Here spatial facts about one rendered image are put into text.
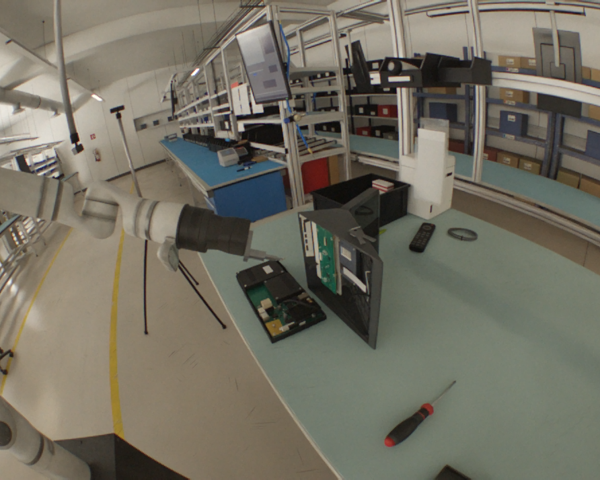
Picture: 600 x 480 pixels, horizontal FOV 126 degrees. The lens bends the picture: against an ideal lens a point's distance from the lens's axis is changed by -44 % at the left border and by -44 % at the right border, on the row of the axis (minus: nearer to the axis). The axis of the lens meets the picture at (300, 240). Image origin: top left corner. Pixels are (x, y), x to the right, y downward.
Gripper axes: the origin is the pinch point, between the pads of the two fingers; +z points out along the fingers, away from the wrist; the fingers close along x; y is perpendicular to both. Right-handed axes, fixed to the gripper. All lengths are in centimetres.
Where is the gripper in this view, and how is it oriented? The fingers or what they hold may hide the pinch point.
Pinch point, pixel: (281, 259)
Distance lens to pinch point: 47.1
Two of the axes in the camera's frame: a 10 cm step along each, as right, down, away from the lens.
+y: 1.0, -9.2, 3.8
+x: -2.7, 3.5, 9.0
